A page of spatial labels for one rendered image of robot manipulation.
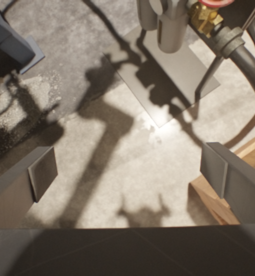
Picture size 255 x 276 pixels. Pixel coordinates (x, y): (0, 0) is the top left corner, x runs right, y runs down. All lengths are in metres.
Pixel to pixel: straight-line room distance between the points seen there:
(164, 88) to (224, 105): 0.24
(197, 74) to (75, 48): 0.54
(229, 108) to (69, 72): 0.69
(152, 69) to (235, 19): 0.46
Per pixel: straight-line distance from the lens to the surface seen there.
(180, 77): 0.85
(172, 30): 0.53
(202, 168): 0.17
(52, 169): 0.17
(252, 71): 0.41
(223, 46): 0.41
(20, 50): 1.00
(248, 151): 0.74
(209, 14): 0.42
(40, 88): 0.98
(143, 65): 0.87
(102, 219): 0.85
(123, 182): 0.80
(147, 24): 0.64
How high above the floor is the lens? 0.79
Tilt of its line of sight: 80 degrees down
